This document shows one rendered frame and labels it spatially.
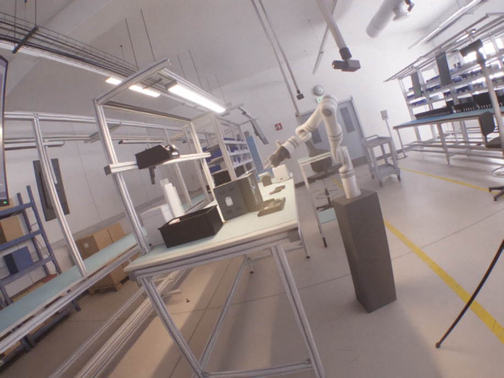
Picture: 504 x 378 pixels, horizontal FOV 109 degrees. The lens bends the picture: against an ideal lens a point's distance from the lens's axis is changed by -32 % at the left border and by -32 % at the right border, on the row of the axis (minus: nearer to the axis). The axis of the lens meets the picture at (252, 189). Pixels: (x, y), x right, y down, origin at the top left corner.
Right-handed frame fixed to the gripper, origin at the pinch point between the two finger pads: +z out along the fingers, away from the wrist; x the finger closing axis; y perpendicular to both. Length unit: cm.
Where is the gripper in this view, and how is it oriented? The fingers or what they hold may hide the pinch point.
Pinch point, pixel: (261, 168)
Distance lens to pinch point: 155.8
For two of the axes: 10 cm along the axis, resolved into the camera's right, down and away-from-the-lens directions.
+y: 6.1, 4.9, -6.2
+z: -7.2, 6.8, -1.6
